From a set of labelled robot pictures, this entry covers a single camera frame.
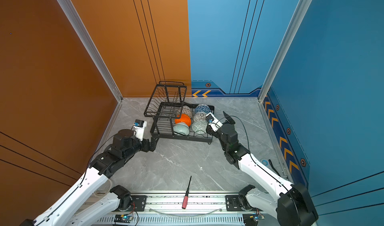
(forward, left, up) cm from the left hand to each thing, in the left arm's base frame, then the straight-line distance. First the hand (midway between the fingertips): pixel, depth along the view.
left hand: (152, 133), depth 75 cm
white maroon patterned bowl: (+24, -25, -15) cm, 38 cm away
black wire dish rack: (+8, -11, +2) cm, 14 cm away
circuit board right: (-32, -52, -20) cm, 64 cm away
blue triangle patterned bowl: (+32, -27, -15) cm, 44 cm away
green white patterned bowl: (+16, -25, -18) cm, 35 cm away
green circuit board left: (-33, +12, -22) cm, 42 cm away
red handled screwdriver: (-26, -18, -20) cm, 37 cm away
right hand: (+10, -33, +3) cm, 35 cm away
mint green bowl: (+15, -13, -18) cm, 26 cm away
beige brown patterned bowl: (+30, -15, -15) cm, 36 cm away
